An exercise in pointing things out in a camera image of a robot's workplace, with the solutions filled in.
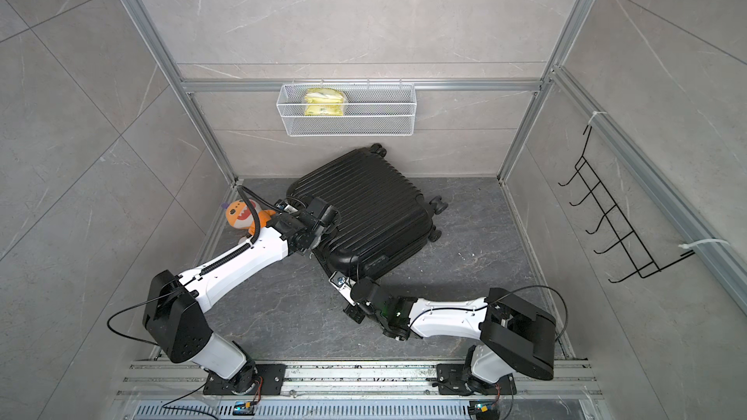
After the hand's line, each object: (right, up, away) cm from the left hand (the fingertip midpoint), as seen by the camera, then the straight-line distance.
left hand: (320, 219), depth 84 cm
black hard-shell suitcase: (+19, 0, -5) cm, 19 cm away
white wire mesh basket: (+14, +38, +17) cm, 44 cm away
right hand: (+8, -20, -3) cm, 22 cm away
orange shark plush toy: (-31, +1, +14) cm, 34 cm away
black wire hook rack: (+73, +4, -16) cm, 75 cm away
